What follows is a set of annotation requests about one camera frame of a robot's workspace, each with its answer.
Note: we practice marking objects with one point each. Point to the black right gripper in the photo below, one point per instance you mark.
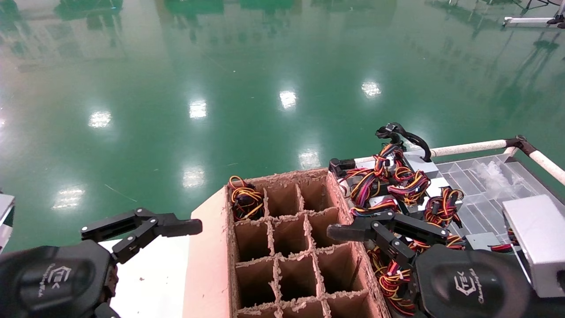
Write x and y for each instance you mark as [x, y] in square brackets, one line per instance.
[468, 282]

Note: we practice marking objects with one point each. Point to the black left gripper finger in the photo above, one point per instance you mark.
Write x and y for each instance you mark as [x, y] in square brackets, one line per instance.
[176, 225]

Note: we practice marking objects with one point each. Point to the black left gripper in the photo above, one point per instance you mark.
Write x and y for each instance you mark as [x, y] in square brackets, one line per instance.
[53, 282]

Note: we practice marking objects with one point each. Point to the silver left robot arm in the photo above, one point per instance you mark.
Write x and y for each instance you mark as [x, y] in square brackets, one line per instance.
[5, 221]

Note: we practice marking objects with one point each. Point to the brown cardboard divider box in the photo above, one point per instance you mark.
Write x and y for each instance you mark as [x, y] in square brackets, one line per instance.
[207, 265]

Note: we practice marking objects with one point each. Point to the black plug connector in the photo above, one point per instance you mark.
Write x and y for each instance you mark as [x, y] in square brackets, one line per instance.
[340, 167]

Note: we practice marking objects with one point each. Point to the clear plastic divider tray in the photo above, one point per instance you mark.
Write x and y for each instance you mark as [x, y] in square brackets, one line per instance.
[468, 185]

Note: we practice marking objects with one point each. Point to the grey metal power supply box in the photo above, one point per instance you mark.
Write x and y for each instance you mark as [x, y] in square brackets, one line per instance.
[483, 242]

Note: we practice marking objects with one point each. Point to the crumpled clear plastic bag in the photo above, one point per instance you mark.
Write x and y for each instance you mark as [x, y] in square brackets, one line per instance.
[494, 176]

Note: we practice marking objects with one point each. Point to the black pipe joint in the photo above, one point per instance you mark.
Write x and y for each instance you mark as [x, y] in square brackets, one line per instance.
[521, 143]

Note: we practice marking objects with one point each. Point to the long white frame pipe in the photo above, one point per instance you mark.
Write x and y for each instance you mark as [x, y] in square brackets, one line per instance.
[468, 147]

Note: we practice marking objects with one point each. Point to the short white frame pipe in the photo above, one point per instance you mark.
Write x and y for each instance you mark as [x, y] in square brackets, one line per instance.
[549, 165]

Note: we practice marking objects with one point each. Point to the white metal floor frame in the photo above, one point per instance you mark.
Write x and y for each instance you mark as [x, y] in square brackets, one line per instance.
[525, 20]

